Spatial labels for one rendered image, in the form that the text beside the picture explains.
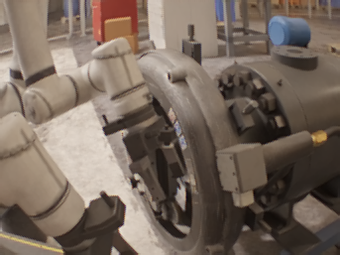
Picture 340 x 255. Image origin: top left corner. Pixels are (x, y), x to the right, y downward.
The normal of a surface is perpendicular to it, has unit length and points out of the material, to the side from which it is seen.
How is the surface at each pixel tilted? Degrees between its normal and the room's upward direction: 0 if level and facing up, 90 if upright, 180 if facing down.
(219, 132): 53
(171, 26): 90
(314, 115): 57
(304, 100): 46
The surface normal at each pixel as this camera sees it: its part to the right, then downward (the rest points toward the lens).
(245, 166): 0.38, -0.06
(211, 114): 0.26, -0.40
